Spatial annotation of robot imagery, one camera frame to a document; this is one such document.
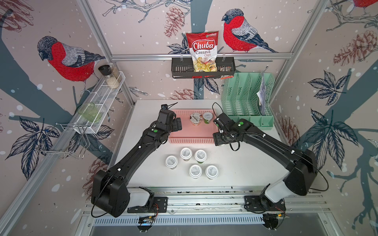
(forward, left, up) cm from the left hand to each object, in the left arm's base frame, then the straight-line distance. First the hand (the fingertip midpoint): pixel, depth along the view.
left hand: (175, 118), depth 83 cm
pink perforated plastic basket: (+5, -8, -24) cm, 26 cm away
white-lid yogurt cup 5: (-25, -21, -15) cm, 36 cm away
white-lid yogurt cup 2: (-15, -6, -16) cm, 22 cm away
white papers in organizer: (+16, -54, +3) cm, 56 cm away
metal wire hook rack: (-22, +41, +14) cm, 48 cm away
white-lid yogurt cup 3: (-16, -15, -16) cm, 27 cm away
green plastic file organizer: (+36, -58, -17) cm, 70 cm away
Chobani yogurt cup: (+13, -12, -17) cm, 24 cm away
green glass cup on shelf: (-6, +40, +13) cm, 43 cm away
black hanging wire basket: (+33, -3, +12) cm, 35 cm away
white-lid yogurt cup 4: (-25, -12, -15) cm, 32 cm away
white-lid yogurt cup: (-20, +2, -15) cm, 25 cm away
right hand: (-9, -25, -7) cm, 28 cm away
